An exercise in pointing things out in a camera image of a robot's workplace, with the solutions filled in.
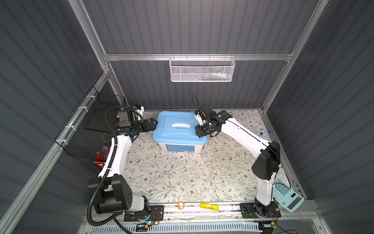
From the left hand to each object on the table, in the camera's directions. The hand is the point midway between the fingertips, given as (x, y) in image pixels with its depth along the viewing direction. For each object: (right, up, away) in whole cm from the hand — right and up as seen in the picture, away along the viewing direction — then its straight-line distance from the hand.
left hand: (149, 122), depth 82 cm
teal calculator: (+75, -40, -6) cm, 85 cm away
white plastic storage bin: (+9, -16, +8) cm, 20 cm away
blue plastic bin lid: (+16, -3, +6) cm, 17 cm away
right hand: (+29, -6, +3) cm, 30 cm away
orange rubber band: (+20, -45, -6) cm, 49 cm away
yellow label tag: (+33, -43, -9) cm, 55 cm away
